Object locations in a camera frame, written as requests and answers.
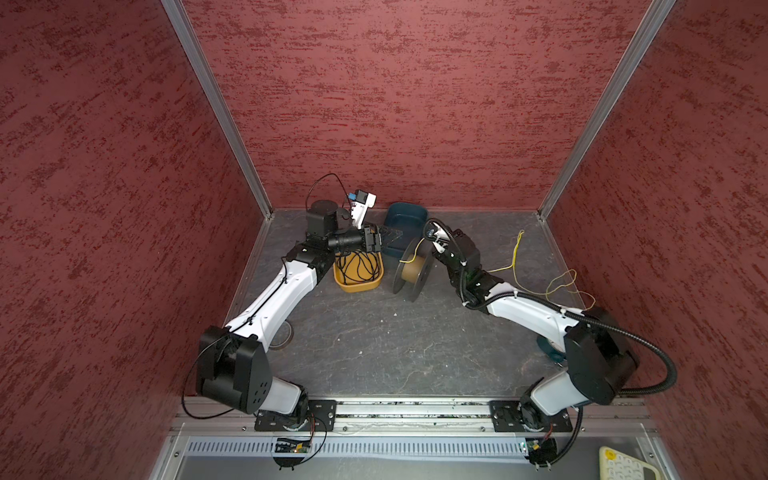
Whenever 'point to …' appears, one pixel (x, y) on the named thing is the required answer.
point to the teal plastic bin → (403, 226)
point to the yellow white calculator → (615, 465)
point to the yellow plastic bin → (355, 287)
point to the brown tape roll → (283, 336)
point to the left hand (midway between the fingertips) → (396, 238)
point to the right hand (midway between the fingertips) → (448, 230)
